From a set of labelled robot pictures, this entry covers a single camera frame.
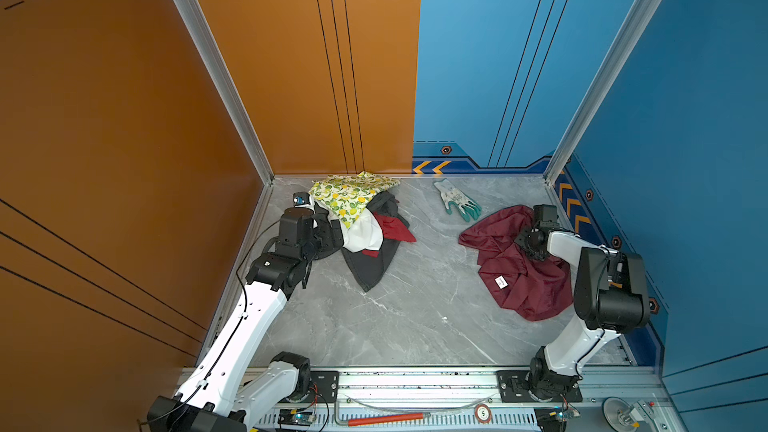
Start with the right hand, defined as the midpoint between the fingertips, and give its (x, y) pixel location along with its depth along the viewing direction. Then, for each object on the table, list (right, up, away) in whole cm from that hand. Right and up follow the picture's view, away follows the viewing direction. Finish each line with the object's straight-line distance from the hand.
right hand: (521, 241), depth 99 cm
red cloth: (-43, +3, +2) cm, 43 cm away
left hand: (-61, +8, -22) cm, 65 cm away
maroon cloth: (-3, -12, -14) cm, 18 cm away
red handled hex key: (-44, -38, -29) cm, 65 cm away
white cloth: (-52, +3, -2) cm, 52 cm away
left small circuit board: (-66, -39, -28) cm, 82 cm away
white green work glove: (-21, +16, +14) cm, 30 cm away
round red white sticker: (-22, -37, -28) cm, 52 cm away
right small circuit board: (-2, -37, -29) cm, 47 cm away
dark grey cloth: (-51, -9, -4) cm, 52 cm away
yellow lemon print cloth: (-58, +16, +1) cm, 60 cm away
